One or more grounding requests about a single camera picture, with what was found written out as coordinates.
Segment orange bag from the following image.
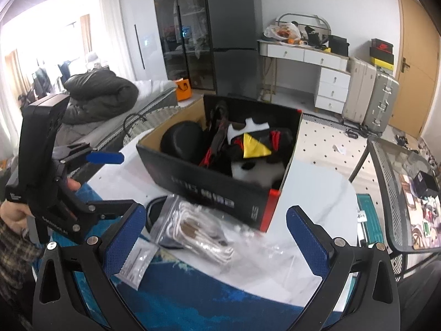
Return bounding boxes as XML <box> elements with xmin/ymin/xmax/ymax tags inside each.
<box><xmin>174</xmin><ymin>79</ymin><xmax>192</xmax><ymax>102</ymax></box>

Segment plaid sleeve forearm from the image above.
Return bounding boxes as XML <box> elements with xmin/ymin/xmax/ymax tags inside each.
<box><xmin>1</xmin><ymin>222</ymin><xmax>42</xmax><ymax>330</ymax></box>

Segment dark grey refrigerator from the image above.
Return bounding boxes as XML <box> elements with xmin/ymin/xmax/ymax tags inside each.
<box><xmin>206</xmin><ymin>0</ymin><xmax>263</xmax><ymax>99</ymax></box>

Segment black red yellow cloth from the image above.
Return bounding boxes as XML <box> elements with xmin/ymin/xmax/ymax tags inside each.
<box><xmin>200</xmin><ymin>101</ymin><xmax>294</xmax><ymax>189</ymax></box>

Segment blue patterned mat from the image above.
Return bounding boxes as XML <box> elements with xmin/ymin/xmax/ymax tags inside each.
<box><xmin>32</xmin><ymin>181</ymin><xmax>345</xmax><ymax>331</ymax></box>

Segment silver suitcase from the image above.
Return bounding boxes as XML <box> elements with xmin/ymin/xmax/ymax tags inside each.
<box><xmin>363</xmin><ymin>70</ymin><xmax>399</xmax><ymax>135</ymax></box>

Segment black bag on desk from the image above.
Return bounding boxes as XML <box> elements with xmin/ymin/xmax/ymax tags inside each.
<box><xmin>328</xmin><ymin>35</ymin><xmax>350</xmax><ymax>57</ymax></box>

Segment black round pad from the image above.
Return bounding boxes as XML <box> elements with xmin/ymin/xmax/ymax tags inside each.
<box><xmin>145</xmin><ymin>196</ymin><xmax>182</xmax><ymax>250</ymax></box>

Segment glass door cabinet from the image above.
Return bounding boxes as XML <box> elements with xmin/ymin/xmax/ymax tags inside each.
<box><xmin>154</xmin><ymin>0</ymin><xmax>214</xmax><ymax>90</ymax></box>

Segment black mesh ear cushion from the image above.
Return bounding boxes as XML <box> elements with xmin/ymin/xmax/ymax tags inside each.
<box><xmin>160</xmin><ymin>120</ymin><xmax>203</xmax><ymax>162</ymax></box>

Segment dark puffer jacket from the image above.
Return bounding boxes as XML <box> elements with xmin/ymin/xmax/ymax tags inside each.
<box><xmin>63</xmin><ymin>69</ymin><xmax>139</xmax><ymax>125</ymax></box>

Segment plastic bag of fruit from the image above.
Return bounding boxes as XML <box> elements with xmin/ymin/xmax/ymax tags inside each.
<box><xmin>263</xmin><ymin>22</ymin><xmax>301</xmax><ymax>41</ymax></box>

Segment white dressing desk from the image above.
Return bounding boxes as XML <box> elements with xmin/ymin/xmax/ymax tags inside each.
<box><xmin>259</xmin><ymin>40</ymin><xmax>351</xmax><ymax>114</ymax></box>

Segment person's left hand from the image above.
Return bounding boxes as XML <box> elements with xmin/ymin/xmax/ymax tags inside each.
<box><xmin>1</xmin><ymin>200</ymin><xmax>34</xmax><ymax>235</ymax></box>

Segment small zip bag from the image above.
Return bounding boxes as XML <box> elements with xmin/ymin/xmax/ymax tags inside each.
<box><xmin>115</xmin><ymin>237</ymin><xmax>159</xmax><ymax>291</ymax></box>

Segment wooden door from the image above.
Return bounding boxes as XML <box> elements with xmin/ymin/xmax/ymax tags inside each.
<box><xmin>389</xmin><ymin>0</ymin><xmax>440</xmax><ymax>138</ymax></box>

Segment stacked shoe boxes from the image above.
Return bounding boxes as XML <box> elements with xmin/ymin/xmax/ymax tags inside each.
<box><xmin>369</xmin><ymin>38</ymin><xmax>394</xmax><ymax>72</ymax></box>

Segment zip bag with white cable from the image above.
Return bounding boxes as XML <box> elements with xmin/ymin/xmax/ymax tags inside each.
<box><xmin>150</xmin><ymin>195</ymin><xmax>256</xmax><ymax>266</ymax></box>

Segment white suitcase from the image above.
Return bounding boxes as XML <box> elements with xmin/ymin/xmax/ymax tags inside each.
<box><xmin>342</xmin><ymin>58</ymin><xmax>377</xmax><ymax>124</ymax></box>

